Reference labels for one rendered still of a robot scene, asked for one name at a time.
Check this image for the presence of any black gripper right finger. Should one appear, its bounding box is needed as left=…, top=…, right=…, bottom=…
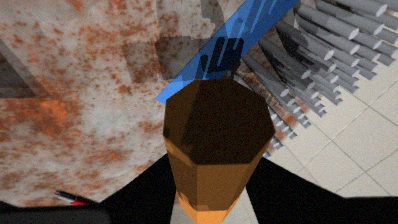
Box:
left=245, top=157, right=398, bottom=224

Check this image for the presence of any red-handled screwdriver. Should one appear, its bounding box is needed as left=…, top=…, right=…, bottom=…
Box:
left=53, top=193, right=95, bottom=205

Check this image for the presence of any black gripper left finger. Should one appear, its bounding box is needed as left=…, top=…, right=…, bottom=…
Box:
left=0, top=153, right=176, bottom=224

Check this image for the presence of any orange-brown hook pick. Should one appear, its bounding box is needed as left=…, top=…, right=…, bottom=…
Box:
left=163, top=79, right=276, bottom=224

